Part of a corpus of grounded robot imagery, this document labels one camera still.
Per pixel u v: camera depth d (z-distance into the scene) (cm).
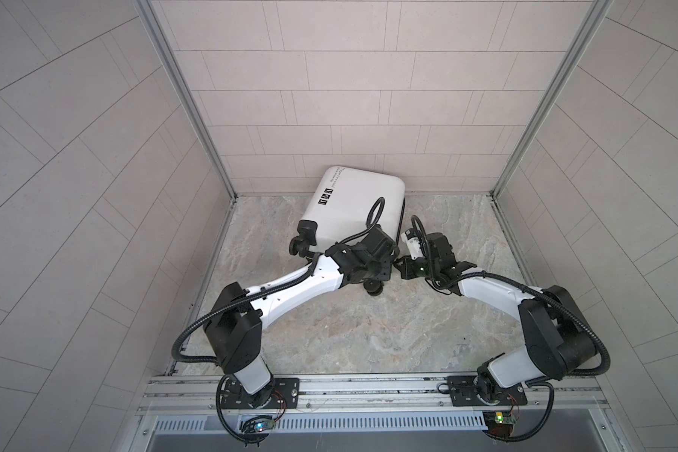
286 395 71
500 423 68
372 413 69
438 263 68
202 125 94
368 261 59
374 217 71
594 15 71
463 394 71
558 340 43
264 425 64
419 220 109
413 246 80
